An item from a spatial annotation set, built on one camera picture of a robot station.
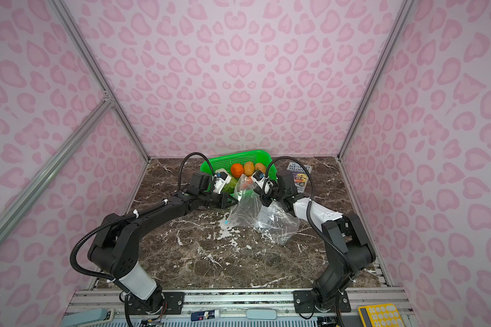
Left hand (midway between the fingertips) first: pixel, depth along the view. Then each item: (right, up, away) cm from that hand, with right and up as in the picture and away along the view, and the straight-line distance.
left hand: (238, 199), depth 85 cm
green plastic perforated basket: (-9, +17, +32) cm, 38 cm away
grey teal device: (-49, -37, -16) cm, 64 cm away
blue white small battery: (-11, -38, -15) cm, 42 cm away
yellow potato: (+4, +13, +23) cm, 27 cm away
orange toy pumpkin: (-3, +13, +22) cm, 26 cm away
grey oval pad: (+9, -37, -15) cm, 41 cm away
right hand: (+8, +5, +4) cm, 10 cm away
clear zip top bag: (+14, -11, +6) cm, 19 cm away
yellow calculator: (+49, -38, -15) cm, 64 cm away
